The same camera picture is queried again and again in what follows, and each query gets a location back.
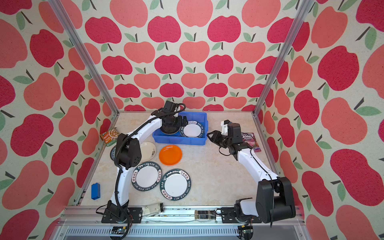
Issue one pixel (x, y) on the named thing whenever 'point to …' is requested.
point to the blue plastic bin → (159, 137)
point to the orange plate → (170, 155)
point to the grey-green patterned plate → (113, 153)
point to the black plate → (169, 131)
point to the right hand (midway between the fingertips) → (212, 135)
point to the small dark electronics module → (205, 214)
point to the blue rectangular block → (95, 191)
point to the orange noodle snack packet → (110, 137)
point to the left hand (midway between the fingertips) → (185, 123)
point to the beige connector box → (150, 209)
